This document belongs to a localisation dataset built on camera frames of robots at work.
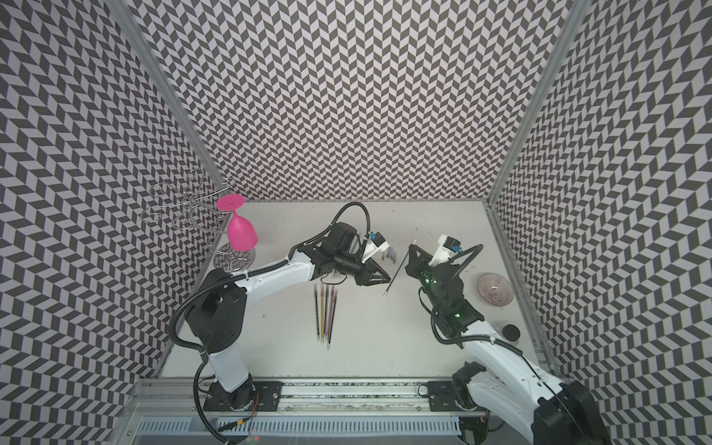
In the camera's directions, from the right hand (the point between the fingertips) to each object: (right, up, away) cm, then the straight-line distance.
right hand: (408, 251), depth 78 cm
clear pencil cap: (-3, -3, +22) cm, 22 cm away
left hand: (-6, -9, +1) cm, 11 cm away
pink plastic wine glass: (-50, +5, +5) cm, 51 cm away
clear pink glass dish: (+30, -14, +12) cm, 35 cm away
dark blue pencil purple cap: (-23, -20, +10) cm, 32 cm away
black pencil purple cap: (-25, -20, +10) cm, 34 cm away
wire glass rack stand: (-75, +16, +18) cm, 78 cm away
